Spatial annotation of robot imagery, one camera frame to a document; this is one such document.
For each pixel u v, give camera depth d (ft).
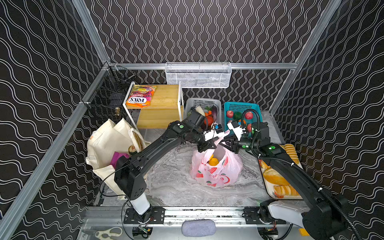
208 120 3.49
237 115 3.72
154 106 2.53
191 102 3.85
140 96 2.56
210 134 2.09
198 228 2.26
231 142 2.18
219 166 2.29
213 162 2.86
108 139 2.54
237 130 2.17
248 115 3.65
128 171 1.42
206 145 2.10
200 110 3.67
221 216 2.50
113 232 2.32
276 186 2.68
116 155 2.60
